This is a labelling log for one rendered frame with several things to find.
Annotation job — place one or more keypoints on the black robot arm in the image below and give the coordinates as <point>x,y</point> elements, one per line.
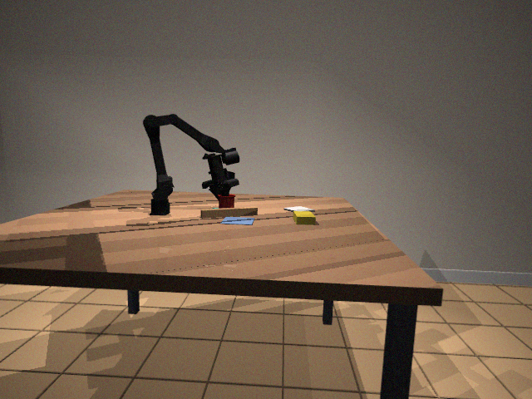
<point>160,204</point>

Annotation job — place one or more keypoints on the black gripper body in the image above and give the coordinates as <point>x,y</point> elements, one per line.
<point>218,179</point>

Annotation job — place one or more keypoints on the tan flat bar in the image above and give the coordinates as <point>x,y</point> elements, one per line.
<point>227,212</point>

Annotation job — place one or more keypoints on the white square block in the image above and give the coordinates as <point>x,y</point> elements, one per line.
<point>298,208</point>

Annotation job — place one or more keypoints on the yellow flat block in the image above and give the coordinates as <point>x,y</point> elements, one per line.
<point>304,217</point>

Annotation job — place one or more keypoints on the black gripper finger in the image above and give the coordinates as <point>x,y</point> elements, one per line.
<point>216,192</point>
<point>225,191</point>

